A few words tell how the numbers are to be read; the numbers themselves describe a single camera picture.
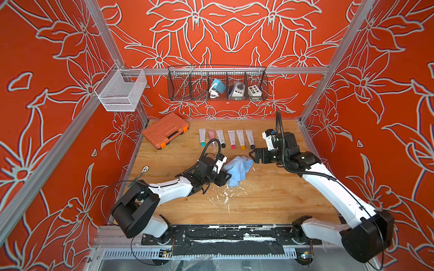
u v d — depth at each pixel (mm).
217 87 848
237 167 828
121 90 931
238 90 914
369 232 374
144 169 931
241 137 1070
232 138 1070
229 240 727
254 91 948
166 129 1076
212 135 1125
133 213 427
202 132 1116
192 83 996
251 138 1070
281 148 594
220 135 1098
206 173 681
